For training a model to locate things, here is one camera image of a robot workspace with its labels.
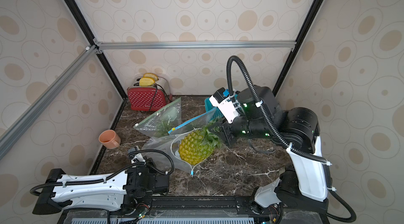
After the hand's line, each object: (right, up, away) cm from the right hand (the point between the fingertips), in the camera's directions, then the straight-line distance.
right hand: (210, 131), depth 48 cm
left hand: (-27, -18, +25) cm, 41 cm away
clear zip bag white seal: (-15, -11, +12) cm, 22 cm away
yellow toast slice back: (-40, +30, +58) cm, 77 cm away
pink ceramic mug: (-59, -11, +45) cm, 75 cm away
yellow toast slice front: (-40, +25, +54) cm, 72 cm away
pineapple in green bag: (-23, -3, +30) cm, 38 cm away
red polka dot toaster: (-41, +15, +55) cm, 70 cm away
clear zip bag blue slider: (-14, -4, +21) cm, 26 cm away
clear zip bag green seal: (-25, -1, +27) cm, 37 cm away
